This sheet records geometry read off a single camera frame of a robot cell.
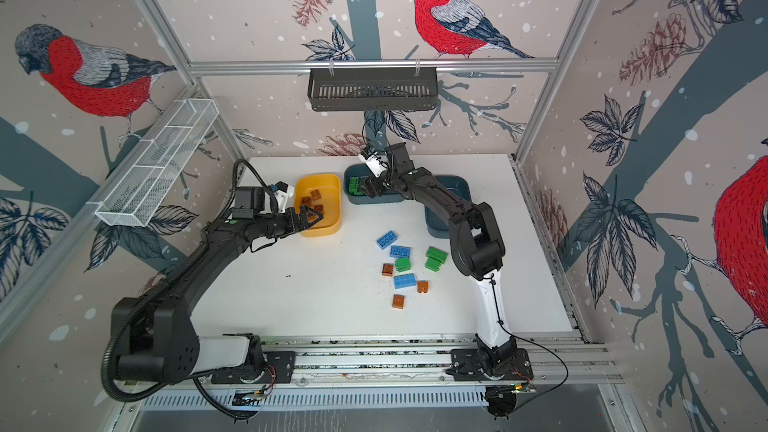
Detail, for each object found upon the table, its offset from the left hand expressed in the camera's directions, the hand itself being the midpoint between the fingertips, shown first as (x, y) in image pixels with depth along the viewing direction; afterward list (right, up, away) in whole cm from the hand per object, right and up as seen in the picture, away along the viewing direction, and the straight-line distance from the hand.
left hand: (310, 219), depth 83 cm
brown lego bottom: (+25, -24, +1) cm, 34 cm away
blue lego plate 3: (+27, -19, +5) cm, 34 cm away
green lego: (+27, -15, +8) cm, 32 cm away
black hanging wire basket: (+17, +43, +23) cm, 52 cm away
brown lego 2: (-8, +4, +22) cm, 24 cm away
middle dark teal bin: (+14, +14, +4) cm, 20 cm away
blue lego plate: (+21, -9, +15) cm, 27 cm away
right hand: (+15, +11, +14) cm, 23 cm away
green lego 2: (+37, -13, +10) cm, 40 cm away
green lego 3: (+36, -15, +9) cm, 40 cm away
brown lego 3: (+22, -17, +8) cm, 28 cm away
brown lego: (-5, +6, +27) cm, 28 cm away
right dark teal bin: (+46, +9, +21) cm, 52 cm away
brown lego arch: (+32, -20, +5) cm, 38 cm away
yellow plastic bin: (-3, +6, +27) cm, 28 cm away
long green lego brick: (+8, +10, +29) cm, 32 cm away
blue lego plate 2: (+26, -11, +10) cm, 30 cm away
